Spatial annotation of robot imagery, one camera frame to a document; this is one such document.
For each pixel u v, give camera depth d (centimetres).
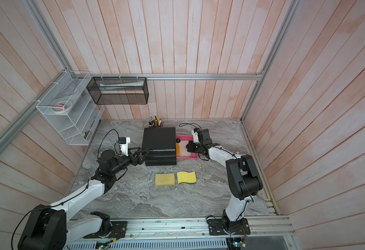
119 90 90
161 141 88
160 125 104
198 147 81
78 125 80
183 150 92
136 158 72
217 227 73
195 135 88
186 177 89
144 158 73
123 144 71
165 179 88
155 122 96
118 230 73
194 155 95
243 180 48
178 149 90
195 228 75
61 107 74
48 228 40
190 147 84
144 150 75
